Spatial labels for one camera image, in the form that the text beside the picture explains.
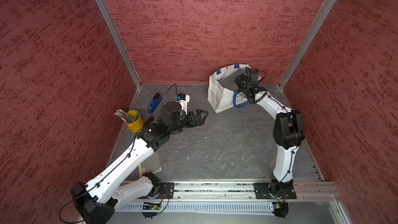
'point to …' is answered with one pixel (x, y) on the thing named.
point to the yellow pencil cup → (138, 123)
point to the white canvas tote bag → (220, 97)
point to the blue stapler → (156, 100)
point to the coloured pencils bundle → (123, 115)
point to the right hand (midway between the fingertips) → (235, 78)
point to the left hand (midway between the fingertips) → (200, 117)
